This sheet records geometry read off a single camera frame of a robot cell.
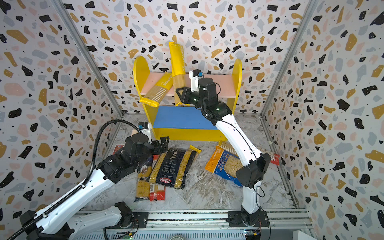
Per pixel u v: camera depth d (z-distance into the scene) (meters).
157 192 0.81
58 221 0.39
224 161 0.90
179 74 0.66
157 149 0.62
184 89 0.63
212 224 0.73
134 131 1.05
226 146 1.00
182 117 1.01
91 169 0.44
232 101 0.78
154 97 0.70
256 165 0.46
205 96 0.53
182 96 0.64
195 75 0.61
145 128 0.60
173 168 0.84
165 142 0.63
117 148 0.53
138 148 0.50
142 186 0.82
